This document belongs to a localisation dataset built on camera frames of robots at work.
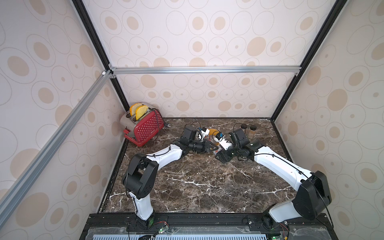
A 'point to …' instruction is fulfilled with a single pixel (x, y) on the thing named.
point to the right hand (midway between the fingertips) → (219, 154)
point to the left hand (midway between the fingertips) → (219, 148)
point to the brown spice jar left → (244, 126)
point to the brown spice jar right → (253, 128)
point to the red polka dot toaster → (145, 129)
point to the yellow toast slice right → (140, 111)
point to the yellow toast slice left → (133, 108)
